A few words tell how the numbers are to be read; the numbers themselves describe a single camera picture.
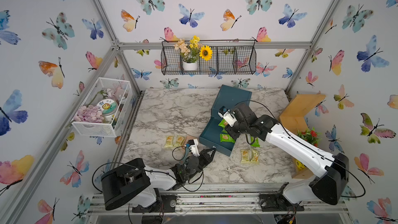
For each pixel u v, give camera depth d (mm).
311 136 714
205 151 741
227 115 682
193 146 755
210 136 893
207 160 707
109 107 656
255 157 864
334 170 400
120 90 786
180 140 935
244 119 565
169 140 934
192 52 853
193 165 612
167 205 741
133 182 479
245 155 874
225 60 986
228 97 909
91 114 598
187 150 743
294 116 962
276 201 645
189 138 958
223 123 773
